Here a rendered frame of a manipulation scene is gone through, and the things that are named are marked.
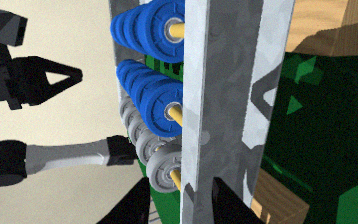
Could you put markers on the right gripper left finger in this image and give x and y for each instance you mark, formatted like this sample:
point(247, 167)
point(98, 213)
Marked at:
point(133, 208)

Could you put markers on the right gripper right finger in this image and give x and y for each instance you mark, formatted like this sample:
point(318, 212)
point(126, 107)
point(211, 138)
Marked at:
point(228, 208)

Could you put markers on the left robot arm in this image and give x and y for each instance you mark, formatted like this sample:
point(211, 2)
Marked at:
point(14, 167)

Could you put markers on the blue wheel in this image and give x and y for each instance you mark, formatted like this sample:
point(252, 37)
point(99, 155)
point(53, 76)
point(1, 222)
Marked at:
point(127, 69)
point(142, 83)
point(156, 103)
point(121, 64)
point(133, 75)

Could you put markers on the brown wooden bar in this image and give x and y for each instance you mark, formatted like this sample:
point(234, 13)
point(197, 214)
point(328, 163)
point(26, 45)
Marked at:
point(275, 204)

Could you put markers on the tan wooden block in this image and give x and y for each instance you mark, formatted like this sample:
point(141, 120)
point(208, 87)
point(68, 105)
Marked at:
point(324, 27)

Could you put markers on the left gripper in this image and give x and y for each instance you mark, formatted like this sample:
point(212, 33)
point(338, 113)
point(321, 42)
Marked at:
point(31, 89)

